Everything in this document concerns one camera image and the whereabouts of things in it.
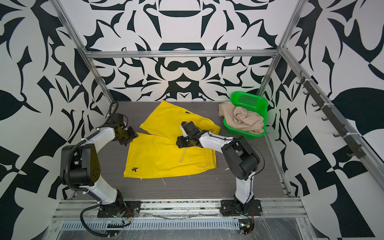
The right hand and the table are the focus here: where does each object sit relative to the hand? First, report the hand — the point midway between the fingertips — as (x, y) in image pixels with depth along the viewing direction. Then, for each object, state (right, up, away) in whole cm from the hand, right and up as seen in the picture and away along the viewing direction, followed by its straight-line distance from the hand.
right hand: (181, 141), depth 93 cm
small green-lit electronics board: (+32, -36, -22) cm, 53 cm away
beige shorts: (+38, +14, +6) cm, 41 cm away
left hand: (-28, +4, +1) cm, 29 cm away
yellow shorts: (-14, -9, -1) cm, 17 cm away
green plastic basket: (+57, +26, +29) cm, 69 cm away
